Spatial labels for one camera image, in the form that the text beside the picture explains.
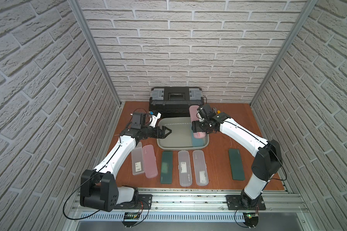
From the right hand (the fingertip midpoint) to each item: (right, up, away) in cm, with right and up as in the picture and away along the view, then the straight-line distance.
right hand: (199, 127), depth 87 cm
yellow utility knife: (+20, +11, +29) cm, 37 cm away
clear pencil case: (0, -26, -3) cm, 26 cm away
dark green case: (-20, -25, -2) cm, 32 cm away
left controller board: (-38, -45, -14) cm, 61 cm away
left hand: (-19, 0, -7) cm, 20 cm away
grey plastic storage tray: (-12, -9, +14) cm, 20 cm away
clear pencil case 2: (-9, -28, -4) cm, 30 cm away
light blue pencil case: (0, -10, +5) cm, 11 cm away
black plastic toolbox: (-15, +17, +11) cm, 25 cm away
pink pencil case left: (-30, -24, -1) cm, 39 cm away
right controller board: (+24, -45, -16) cm, 54 cm away
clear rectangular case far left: (-39, -20, +1) cm, 43 cm away
